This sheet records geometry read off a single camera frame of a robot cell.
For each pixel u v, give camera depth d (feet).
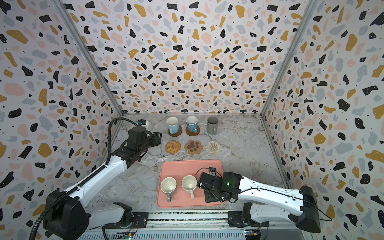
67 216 1.27
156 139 2.39
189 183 2.75
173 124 3.37
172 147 3.37
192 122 3.49
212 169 2.25
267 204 1.47
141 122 2.35
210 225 2.40
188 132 3.60
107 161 1.69
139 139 2.06
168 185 2.72
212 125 3.36
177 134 3.58
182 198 2.62
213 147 3.34
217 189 1.71
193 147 3.36
